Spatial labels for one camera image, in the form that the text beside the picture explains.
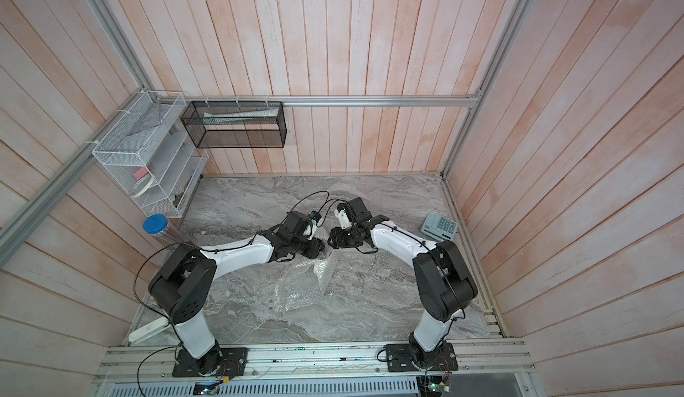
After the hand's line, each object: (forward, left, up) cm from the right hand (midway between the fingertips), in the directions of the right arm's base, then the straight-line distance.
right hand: (333, 239), depth 91 cm
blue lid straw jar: (-4, +54, +14) cm, 56 cm away
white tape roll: (+4, +57, +23) cm, 62 cm away
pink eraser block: (+10, +61, +23) cm, 66 cm away
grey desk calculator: (+10, -41, -6) cm, 42 cm away
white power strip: (-30, +54, -3) cm, 61 cm away
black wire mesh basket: (+43, +41, +18) cm, 62 cm away
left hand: (-2, +5, -2) cm, 6 cm away
